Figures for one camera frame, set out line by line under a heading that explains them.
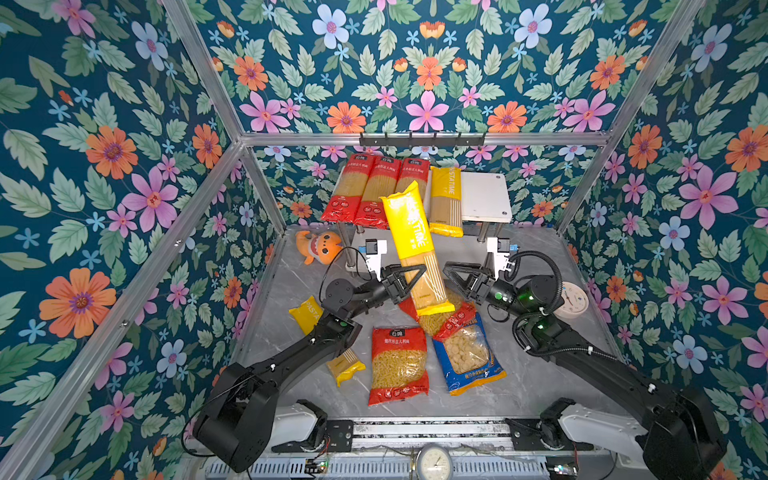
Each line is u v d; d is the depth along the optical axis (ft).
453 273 2.18
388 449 2.36
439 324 2.83
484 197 2.65
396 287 2.05
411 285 2.13
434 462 2.19
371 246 2.05
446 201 2.51
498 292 1.96
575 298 3.15
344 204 2.46
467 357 2.72
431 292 2.16
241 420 1.34
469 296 1.95
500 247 1.95
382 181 2.65
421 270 2.14
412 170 2.76
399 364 2.69
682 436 1.28
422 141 3.06
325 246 3.43
